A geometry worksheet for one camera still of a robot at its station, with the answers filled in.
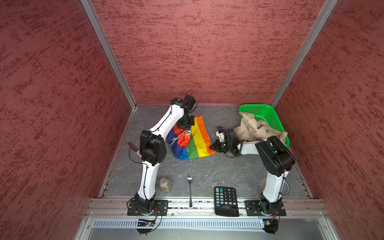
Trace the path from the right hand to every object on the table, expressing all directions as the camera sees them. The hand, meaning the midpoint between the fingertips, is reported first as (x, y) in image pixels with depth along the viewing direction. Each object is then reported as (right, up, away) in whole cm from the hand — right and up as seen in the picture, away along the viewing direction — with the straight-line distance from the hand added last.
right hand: (209, 149), depth 96 cm
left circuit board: (-33, -31, -24) cm, 52 cm away
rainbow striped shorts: (-9, +5, 0) cm, 10 cm away
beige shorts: (+25, +14, -6) cm, 30 cm away
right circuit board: (+28, -32, -25) cm, 49 cm away
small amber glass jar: (-24, -13, -24) cm, 36 cm away
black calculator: (+7, -22, -22) cm, 32 cm away
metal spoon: (-12, -14, -13) cm, 23 cm away
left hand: (-13, +13, -6) cm, 20 cm away
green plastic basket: (+43, +25, +14) cm, 52 cm away
